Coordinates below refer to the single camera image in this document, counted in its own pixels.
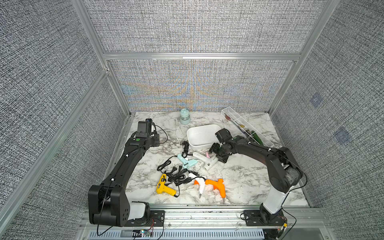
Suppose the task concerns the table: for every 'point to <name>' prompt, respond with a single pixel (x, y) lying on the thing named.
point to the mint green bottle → (185, 118)
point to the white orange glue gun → (200, 181)
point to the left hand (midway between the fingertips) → (156, 136)
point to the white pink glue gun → (209, 161)
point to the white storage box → (202, 137)
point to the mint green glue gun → (186, 163)
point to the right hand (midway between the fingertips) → (211, 151)
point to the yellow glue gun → (161, 187)
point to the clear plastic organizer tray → (243, 128)
